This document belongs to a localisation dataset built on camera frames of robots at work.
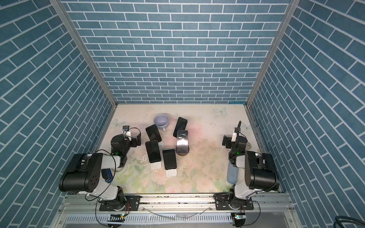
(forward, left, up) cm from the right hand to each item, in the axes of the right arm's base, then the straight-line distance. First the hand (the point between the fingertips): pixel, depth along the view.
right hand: (232, 134), depth 95 cm
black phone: (+1, +56, -7) cm, 57 cm away
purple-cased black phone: (-7, +33, +5) cm, 34 cm away
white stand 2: (-23, +48, -5) cm, 53 cm away
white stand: (-10, +47, -3) cm, 48 cm away
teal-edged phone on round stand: (+3, +35, +3) cm, 35 cm away
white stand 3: (-26, +38, -5) cm, 47 cm away
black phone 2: (-22, +38, +5) cm, 44 cm away
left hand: (-5, +66, +2) cm, 66 cm away
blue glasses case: (-24, +2, -4) cm, 25 cm away
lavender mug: (+10, +51, -2) cm, 52 cm away
